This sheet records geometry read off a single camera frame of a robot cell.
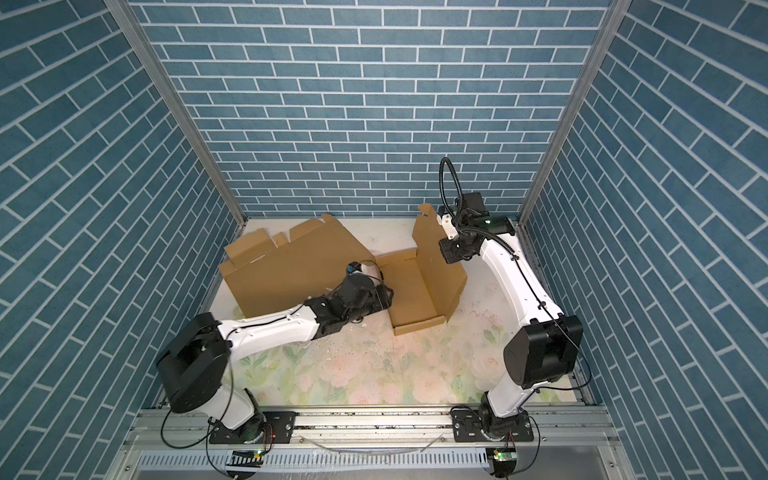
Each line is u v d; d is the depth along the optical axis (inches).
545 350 17.2
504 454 29.0
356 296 25.8
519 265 19.7
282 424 29.4
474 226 22.6
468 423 29.1
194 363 17.3
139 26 28.9
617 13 27.8
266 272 41.8
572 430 29.8
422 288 39.3
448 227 29.5
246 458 28.4
